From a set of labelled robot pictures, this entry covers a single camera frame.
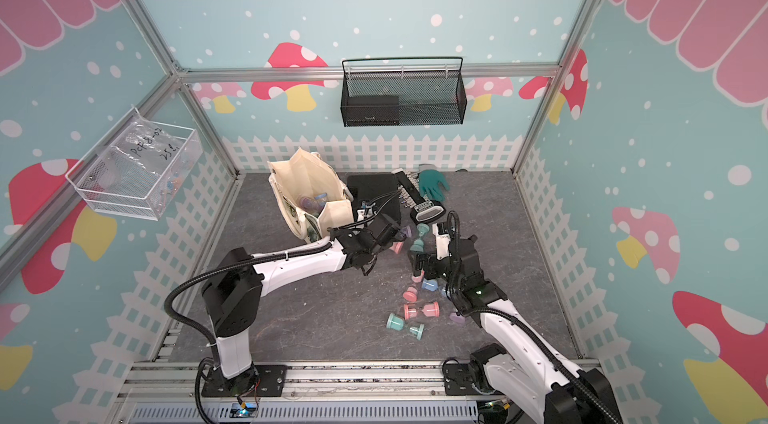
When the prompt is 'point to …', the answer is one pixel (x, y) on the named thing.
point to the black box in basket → (371, 110)
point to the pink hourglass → (429, 310)
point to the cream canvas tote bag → (309, 198)
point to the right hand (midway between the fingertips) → (423, 249)
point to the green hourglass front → (397, 322)
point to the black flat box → (378, 192)
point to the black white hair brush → (413, 197)
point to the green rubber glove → (429, 184)
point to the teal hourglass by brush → (418, 245)
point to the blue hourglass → (318, 197)
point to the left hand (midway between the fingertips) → (382, 239)
